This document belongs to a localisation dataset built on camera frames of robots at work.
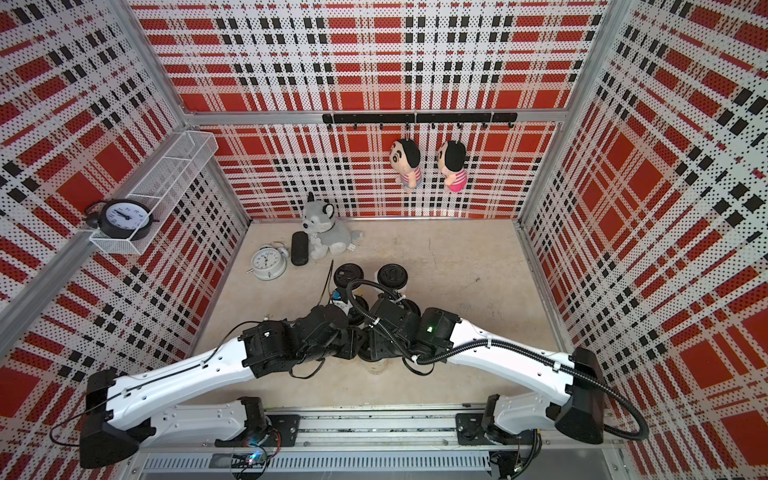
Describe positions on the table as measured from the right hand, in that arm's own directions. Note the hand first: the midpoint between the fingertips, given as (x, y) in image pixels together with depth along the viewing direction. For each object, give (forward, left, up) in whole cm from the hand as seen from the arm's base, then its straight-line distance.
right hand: (386, 344), depth 71 cm
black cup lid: (+20, +12, +1) cm, 23 cm away
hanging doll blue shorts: (+52, -5, +17) cm, 55 cm away
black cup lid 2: (+19, -1, +1) cm, 19 cm away
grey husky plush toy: (+41, +23, -6) cm, 48 cm away
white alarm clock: (+35, +43, -13) cm, 57 cm away
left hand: (+1, +5, 0) cm, 5 cm away
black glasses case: (+41, +34, -13) cm, 55 cm away
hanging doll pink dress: (+54, -20, +14) cm, 59 cm away
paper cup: (-3, +3, -9) cm, 10 cm away
